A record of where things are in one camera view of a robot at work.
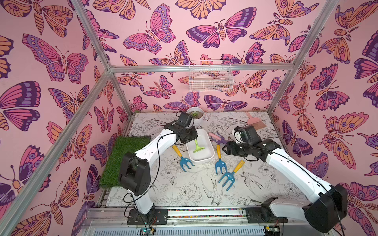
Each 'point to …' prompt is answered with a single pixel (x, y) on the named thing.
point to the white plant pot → (197, 114)
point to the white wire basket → (210, 81)
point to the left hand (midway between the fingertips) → (199, 135)
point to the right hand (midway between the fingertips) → (224, 150)
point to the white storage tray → (203, 140)
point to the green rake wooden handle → (198, 148)
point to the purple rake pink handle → (218, 138)
